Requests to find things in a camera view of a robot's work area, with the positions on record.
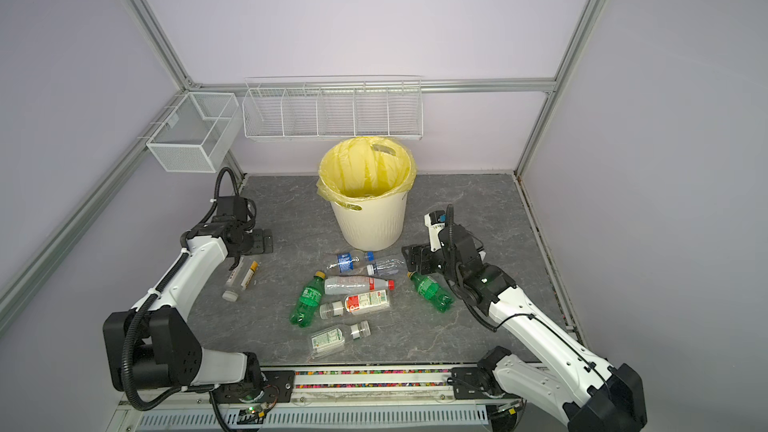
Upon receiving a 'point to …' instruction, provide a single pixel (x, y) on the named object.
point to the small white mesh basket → (199, 133)
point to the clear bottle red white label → (356, 303)
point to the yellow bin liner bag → (357, 170)
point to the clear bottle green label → (331, 339)
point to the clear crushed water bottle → (384, 267)
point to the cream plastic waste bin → (380, 225)
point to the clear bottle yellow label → (240, 278)
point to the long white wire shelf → (330, 107)
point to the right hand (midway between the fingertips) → (416, 248)
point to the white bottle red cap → (340, 285)
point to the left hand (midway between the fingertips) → (252, 247)
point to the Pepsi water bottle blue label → (348, 263)
